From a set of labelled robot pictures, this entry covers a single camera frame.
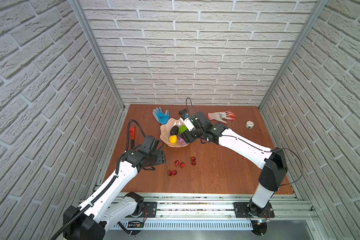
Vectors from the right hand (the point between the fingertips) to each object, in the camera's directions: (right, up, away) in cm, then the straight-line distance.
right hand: (186, 131), depth 81 cm
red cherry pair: (-9, -24, +4) cm, 27 cm away
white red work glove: (+29, +9, +33) cm, 45 cm away
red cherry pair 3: (+4, -18, +9) cm, 21 cm away
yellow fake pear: (-9, -6, +14) cm, 17 cm away
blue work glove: (-18, +7, +29) cm, 35 cm away
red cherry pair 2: (-6, -20, +8) cm, 22 cm away
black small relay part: (-3, +14, +36) cm, 38 cm away
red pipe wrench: (-38, -3, +20) cm, 43 cm away
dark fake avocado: (-8, -1, +19) cm, 21 cm away
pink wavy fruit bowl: (-15, -2, +19) cm, 24 cm away
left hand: (-14, -13, -2) cm, 19 cm away
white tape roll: (+46, +3, +25) cm, 53 cm away
